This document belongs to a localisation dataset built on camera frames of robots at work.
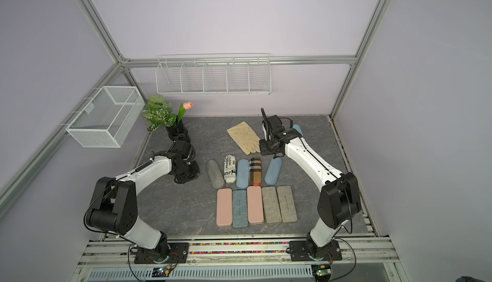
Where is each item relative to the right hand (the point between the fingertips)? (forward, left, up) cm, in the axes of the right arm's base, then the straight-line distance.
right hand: (266, 146), depth 87 cm
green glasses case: (-25, -2, -13) cm, 28 cm away
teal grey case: (-24, +12, -13) cm, 30 cm away
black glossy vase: (+13, +45, -5) cm, 47 cm away
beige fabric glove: (+18, +10, -17) cm, 27 cm away
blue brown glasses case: (-7, -3, -14) cm, 16 cm away
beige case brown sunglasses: (-4, +17, -13) cm, 22 cm away
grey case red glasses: (-22, -9, -13) cm, 27 cm away
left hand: (-9, +32, -12) cm, 35 cm away
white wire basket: (+7, +70, +11) cm, 71 cm away
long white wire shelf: (+42, +10, +10) cm, 44 cm away
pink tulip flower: (+17, +37, +10) cm, 41 cm away
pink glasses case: (-22, +5, -13) cm, 26 cm away
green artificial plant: (+11, +49, +11) cm, 51 cm away
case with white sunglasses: (-10, +11, -14) cm, 20 cm away
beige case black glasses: (-6, +5, -13) cm, 15 cm away
